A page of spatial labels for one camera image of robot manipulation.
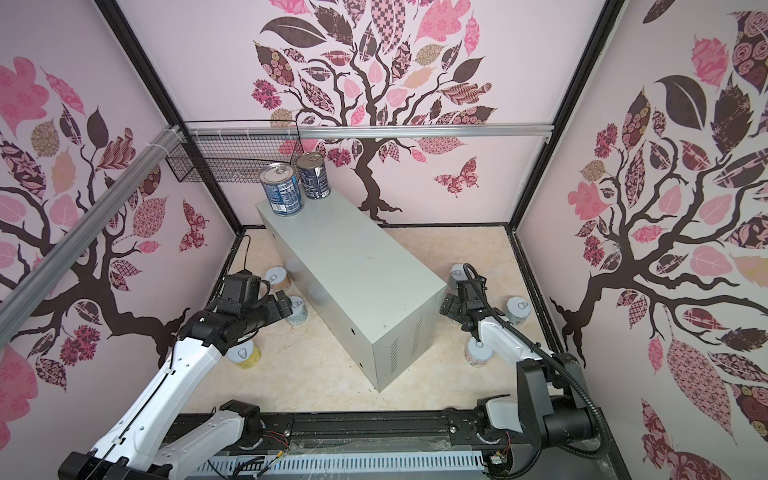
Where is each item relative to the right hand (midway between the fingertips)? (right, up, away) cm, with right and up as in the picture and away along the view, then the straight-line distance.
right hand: (461, 304), depth 92 cm
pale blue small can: (+17, -1, -2) cm, 17 cm away
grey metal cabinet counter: (-23, +5, -33) cm, 41 cm away
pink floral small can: (+2, -12, -9) cm, 16 cm away
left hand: (-53, 0, -14) cm, 55 cm away
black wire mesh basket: (-73, +50, +3) cm, 89 cm away
